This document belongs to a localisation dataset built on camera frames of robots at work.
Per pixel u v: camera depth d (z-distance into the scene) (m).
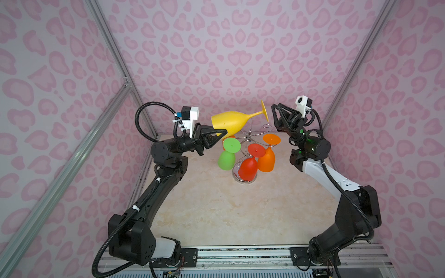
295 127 0.55
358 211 0.41
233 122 0.54
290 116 0.57
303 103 0.59
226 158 0.76
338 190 0.45
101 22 0.72
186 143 0.54
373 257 0.74
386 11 0.70
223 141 0.71
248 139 0.76
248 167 0.74
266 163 0.78
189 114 0.48
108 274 0.40
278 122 0.59
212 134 0.52
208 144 0.54
